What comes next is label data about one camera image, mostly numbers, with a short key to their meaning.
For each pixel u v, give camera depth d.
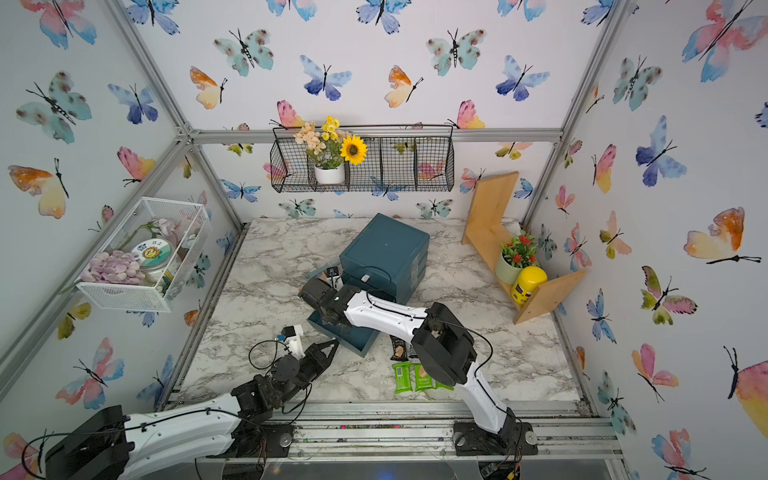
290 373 0.62
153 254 0.65
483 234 1.07
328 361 0.76
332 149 0.86
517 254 0.86
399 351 0.87
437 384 0.55
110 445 0.47
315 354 0.71
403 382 0.82
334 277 0.79
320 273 1.04
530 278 0.83
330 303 0.64
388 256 0.83
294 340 0.75
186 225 0.79
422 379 0.82
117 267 0.60
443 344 0.51
